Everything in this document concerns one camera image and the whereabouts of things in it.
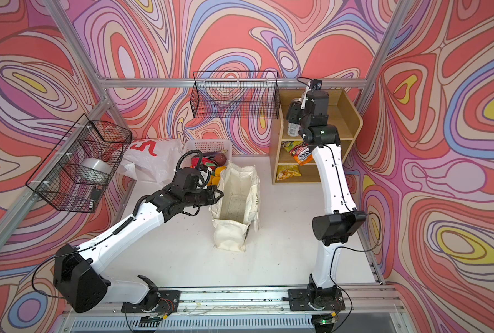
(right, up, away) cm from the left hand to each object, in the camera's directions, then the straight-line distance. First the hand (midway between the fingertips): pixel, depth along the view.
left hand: (226, 192), depth 77 cm
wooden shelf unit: (+29, +14, +18) cm, 37 cm away
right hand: (+27, +31, -1) cm, 41 cm away
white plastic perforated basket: (-14, +24, +40) cm, 49 cm away
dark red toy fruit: (-7, +16, +34) cm, 38 cm away
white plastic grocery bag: (-38, +14, +21) cm, 45 cm away
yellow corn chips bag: (+29, +9, +30) cm, 43 cm away
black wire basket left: (-55, +6, -3) cm, 56 cm away
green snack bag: (+28, +21, +20) cm, 40 cm away
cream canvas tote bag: (+3, -8, +21) cm, 23 cm away
